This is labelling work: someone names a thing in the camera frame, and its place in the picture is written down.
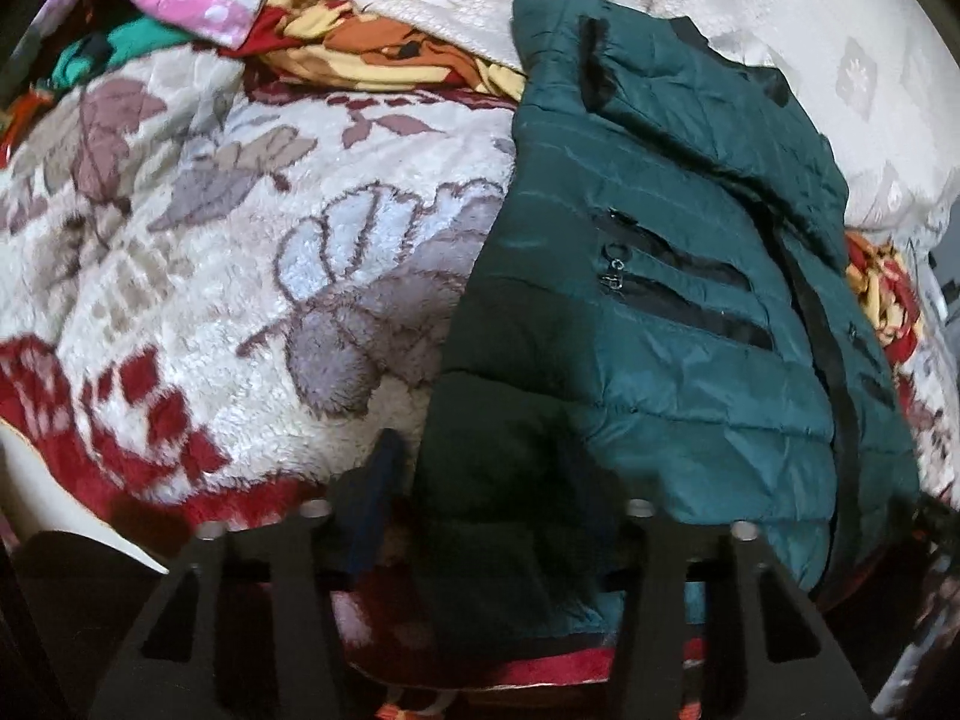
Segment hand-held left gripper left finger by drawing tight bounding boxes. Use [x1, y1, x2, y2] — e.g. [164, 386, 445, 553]
[88, 427, 412, 720]

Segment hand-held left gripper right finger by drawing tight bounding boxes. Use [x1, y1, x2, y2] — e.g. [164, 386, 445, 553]
[600, 496, 877, 720]

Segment teal quilted puffer jacket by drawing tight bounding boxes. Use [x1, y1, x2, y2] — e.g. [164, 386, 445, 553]
[411, 0, 925, 661]

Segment floral fleece blanket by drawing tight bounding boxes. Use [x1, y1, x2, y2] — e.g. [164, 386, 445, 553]
[0, 37, 960, 720]

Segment white sheet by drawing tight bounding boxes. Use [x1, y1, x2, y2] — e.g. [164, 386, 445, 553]
[0, 435, 170, 577]

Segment red yellow striped garment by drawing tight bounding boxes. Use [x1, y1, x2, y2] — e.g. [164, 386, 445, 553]
[844, 231, 925, 365]

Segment orange yellow printed garment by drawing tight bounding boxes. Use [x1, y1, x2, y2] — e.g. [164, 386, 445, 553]
[217, 0, 527, 102]

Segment green garment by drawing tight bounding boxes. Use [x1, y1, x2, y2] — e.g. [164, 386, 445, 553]
[51, 16, 192, 95]

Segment beige embossed flower bedspread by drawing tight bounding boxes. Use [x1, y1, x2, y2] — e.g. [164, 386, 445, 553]
[315, 0, 960, 242]

